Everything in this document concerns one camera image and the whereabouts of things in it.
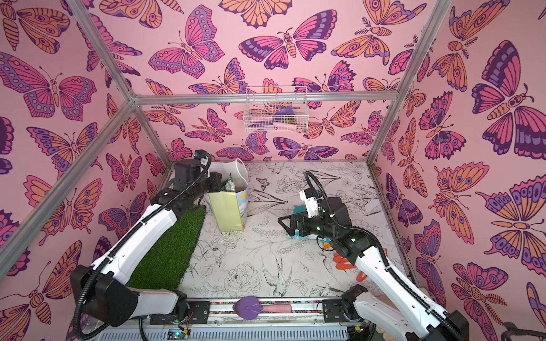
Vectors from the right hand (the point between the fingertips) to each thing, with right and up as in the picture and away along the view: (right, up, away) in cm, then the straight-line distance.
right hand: (288, 215), depth 71 cm
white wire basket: (-4, +44, +24) cm, 50 cm away
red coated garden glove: (+22, -21, +11) cm, 32 cm away
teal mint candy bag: (+6, -2, +27) cm, 27 cm away
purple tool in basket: (0, +43, +23) cm, 49 cm away
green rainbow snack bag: (-23, +10, +12) cm, 28 cm away
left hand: (-24, +15, +8) cm, 30 cm away
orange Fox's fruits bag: (+16, -15, +18) cm, 28 cm away
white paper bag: (-22, +1, +10) cm, 24 cm away
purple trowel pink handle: (-13, -32, +2) cm, 35 cm away
